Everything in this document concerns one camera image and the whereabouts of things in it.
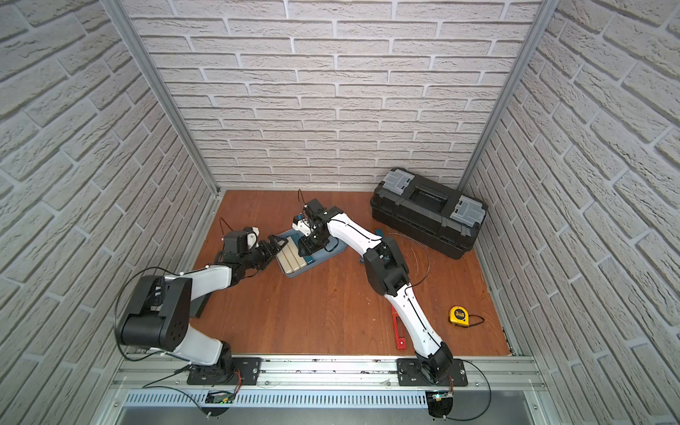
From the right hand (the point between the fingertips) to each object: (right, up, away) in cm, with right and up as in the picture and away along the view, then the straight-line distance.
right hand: (309, 249), depth 96 cm
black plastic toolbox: (+48, +11, -9) cm, 50 cm away
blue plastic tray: (+11, +3, -13) cm, 17 cm away
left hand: (-8, +3, -4) cm, 9 cm away
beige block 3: (-2, -4, -3) cm, 6 cm away
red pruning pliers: (+31, -23, -15) cm, 42 cm away
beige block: (-8, -4, -4) cm, 10 cm away
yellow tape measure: (+51, -20, -13) cm, 56 cm away
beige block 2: (-7, -3, -2) cm, 8 cm away
